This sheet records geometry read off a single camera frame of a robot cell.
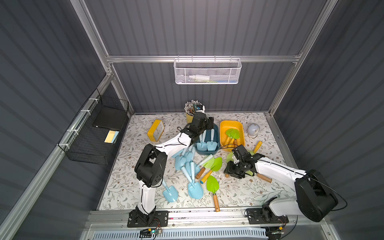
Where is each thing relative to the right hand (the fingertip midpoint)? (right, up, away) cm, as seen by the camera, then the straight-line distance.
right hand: (226, 173), depth 85 cm
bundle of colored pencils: (-21, +40, +14) cm, 47 cm away
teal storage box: (-4, +19, +17) cm, 26 cm away
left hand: (-8, +32, +3) cm, 33 cm away
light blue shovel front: (-18, -8, -3) cm, 20 cm away
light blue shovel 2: (-14, +14, +14) cm, 24 cm away
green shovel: (+11, +22, +20) cm, 31 cm away
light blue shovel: (-7, +15, +14) cm, 21 cm away
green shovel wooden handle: (+5, +23, +21) cm, 32 cm away
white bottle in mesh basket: (-16, +58, +6) cm, 60 cm away
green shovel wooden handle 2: (+8, +6, -16) cm, 19 cm away
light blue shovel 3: (-32, -10, -3) cm, 34 cm away
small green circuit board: (-42, -24, -14) cm, 50 cm away
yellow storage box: (+5, +28, +24) cm, 37 cm away
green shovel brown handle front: (-8, -5, -2) cm, 10 cm away
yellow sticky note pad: (-61, +22, -10) cm, 66 cm away
